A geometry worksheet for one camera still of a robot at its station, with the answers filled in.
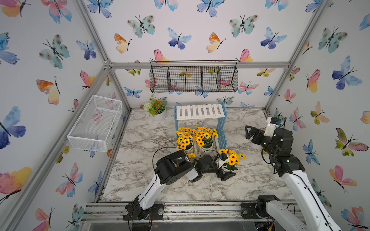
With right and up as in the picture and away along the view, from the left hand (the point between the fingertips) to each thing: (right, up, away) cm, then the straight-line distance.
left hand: (233, 165), depth 84 cm
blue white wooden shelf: (-28, +33, +27) cm, 51 cm away
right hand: (+8, +23, -10) cm, 26 cm away
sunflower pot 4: (-17, +17, -2) cm, 24 cm away
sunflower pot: (-3, +6, -10) cm, 12 cm away
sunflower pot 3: (-28, +16, -5) cm, 33 cm away
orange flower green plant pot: (-49, +35, +18) cm, 63 cm away
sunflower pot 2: (-24, +8, -7) cm, 26 cm away
